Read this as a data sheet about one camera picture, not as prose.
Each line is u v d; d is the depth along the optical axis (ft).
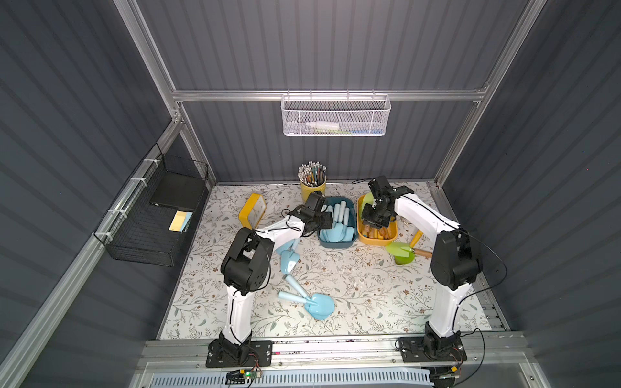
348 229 3.26
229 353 2.16
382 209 2.38
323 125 2.88
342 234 3.22
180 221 2.48
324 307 2.68
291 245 3.15
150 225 2.41
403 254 3.11
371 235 3.16
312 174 3.33
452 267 1.70
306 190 3.26
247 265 1.77
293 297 2.77
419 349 2.40
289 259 3.06
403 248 3.14
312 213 2.53
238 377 2.35
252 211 3.33
